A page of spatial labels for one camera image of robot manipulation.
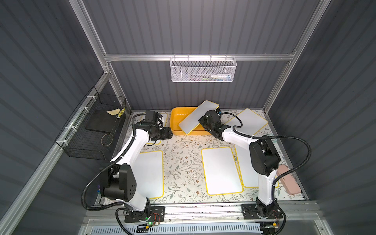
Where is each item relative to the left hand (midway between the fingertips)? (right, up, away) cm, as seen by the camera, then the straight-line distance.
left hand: (169, 135), depth 85 cm
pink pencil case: (+69, -26, -2) cm, 74 cm away
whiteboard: (-9, +13, +32) cm, 36 cm away
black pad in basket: (-34, +8, -10) cm, 37 cm away
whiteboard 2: (-14, -22, +8) cm, 27 cm away
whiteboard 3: (+31, -24, +2) cm, 39 cm away
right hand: (+19, +12, +9) cm, 24 cm away
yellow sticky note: (-30, +14, -4) cm, 33 cm away
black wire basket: (-37, +4, -12) cm, 39 cm away
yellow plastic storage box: (+3, +14, +33) cm, 36 cm away
